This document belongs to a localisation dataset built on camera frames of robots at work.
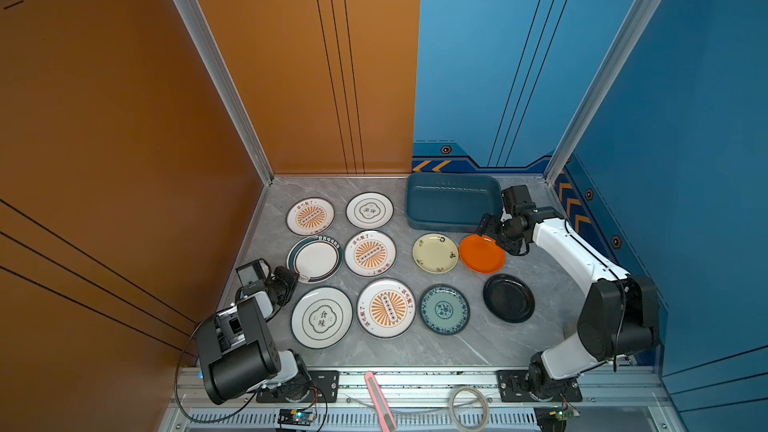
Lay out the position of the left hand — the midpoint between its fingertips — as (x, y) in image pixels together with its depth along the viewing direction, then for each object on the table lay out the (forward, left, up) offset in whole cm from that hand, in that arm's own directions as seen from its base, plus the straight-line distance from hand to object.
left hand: (298, 270), depth 92 cm
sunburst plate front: (-11, -28, -1) cm, 30 cm away
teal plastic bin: (+31, -52, -2) cm, 60 cm away
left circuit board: (-37, -7, -3) cm, 38 cm away
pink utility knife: (-34, -27, -1) cm, 43 cm away
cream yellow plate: (+9, -44, -2) cm, 45 cm away
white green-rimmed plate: (+6, -4, -2) cm, 7 cm away
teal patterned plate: (-11, -45, -1) cm, 46 cm away
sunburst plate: (+22, +1, -1) cm, 22 cm away
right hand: (+7, -57, +10) cm, 58 cm away
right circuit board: (-36, -68, -1) cm, 77 cm away
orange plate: (+6, -58, +1) cm, 58 cm away
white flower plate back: (+25, -21, -1) cm, 33 cm away
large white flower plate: (-14, -9, -2) cm, 17 cm away
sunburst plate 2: (+7, -22, 0) cm, 23 cm away
